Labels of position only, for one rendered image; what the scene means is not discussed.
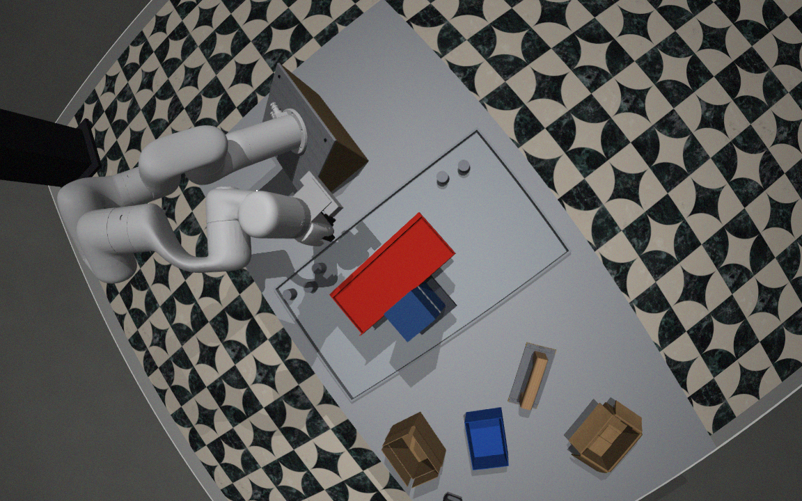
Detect blue open bin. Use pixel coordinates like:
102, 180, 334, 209
464, 407, 509, 470

